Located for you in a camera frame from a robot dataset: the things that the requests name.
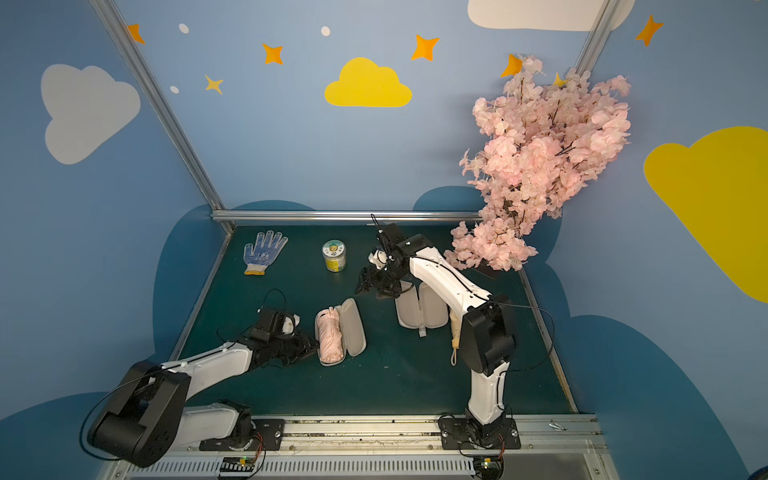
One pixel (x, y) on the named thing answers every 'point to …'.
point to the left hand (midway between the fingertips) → (323, 342)
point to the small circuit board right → (487, 463)
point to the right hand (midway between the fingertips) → (368, 291)
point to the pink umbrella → (330, 335)
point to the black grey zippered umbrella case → (352, 330)
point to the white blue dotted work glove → (266, 251)
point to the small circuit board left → (237, 464)
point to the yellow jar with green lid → (334, 252)
